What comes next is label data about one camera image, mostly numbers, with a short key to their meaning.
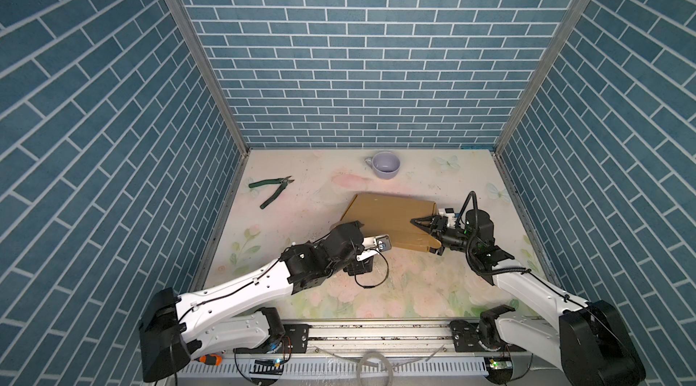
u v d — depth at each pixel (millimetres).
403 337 754
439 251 765
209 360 693
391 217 791
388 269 578
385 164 1114
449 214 806
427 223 746
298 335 744
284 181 1081
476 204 645
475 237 646
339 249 538
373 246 617
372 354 739
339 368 705
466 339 736
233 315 462
